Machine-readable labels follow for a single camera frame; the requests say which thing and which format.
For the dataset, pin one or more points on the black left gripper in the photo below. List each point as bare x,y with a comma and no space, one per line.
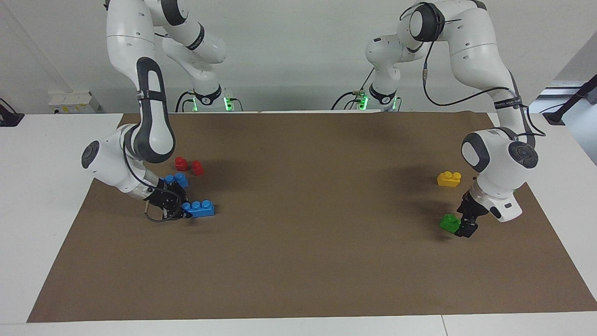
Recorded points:
472,207

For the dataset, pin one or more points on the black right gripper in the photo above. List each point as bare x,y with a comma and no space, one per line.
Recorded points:
163,198

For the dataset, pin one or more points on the green two-stud toy brick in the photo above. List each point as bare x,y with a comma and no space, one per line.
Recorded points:
448,224

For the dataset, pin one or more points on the blue three-stud toy brick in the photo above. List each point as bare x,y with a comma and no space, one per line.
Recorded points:
179,178
203,209

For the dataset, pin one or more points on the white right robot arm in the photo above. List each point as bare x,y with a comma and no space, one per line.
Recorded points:
126,46

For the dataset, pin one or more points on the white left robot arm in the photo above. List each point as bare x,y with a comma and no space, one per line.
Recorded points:
480,46

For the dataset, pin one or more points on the red one-stud toy brick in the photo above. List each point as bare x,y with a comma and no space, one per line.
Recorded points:
181,164
198,168

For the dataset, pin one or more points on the yellow two-stud toy brick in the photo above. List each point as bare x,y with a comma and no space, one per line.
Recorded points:
448,180

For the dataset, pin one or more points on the brown paper table mat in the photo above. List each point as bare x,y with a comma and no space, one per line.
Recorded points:
298,261

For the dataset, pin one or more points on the black angled stand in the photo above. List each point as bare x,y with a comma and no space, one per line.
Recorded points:
571,100

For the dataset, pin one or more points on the black table clamp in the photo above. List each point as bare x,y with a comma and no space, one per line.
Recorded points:
9,117

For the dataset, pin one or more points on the white wall socket box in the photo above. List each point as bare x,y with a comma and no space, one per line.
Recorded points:
72,102

